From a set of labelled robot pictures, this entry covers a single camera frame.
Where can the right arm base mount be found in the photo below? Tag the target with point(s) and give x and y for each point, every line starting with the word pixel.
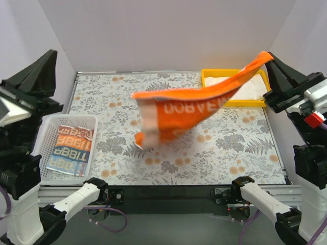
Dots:
pixel 237 210

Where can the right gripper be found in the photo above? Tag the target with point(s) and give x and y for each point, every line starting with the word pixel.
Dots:
pixel 292 91

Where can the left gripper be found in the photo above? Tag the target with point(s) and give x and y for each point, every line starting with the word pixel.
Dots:
pixel 31 92

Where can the striped rabbit print towel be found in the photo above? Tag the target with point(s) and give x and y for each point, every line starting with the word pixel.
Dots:
pixel 71 152

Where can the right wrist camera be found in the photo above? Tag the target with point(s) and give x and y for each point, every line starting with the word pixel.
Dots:
pixel 314 106

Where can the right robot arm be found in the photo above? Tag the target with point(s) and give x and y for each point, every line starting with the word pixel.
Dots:
pixel 298 213

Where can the orange patterned towel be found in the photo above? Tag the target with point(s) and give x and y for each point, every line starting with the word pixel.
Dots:
pixel 168 114

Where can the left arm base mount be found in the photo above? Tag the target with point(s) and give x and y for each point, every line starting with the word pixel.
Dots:
pixel 110 199

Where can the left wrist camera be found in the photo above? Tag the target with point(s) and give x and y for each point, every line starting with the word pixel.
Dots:
pixel 13 108

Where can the white plastic basket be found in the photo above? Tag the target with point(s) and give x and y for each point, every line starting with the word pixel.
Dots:
pixel 48 138

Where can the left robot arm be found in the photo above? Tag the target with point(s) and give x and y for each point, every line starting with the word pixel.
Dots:
pixel 20 183

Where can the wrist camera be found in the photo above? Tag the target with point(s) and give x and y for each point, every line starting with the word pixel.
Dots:
pixel 13 108
pixel 314 106

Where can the white towel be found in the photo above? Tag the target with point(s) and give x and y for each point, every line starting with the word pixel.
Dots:
pixel 254 89

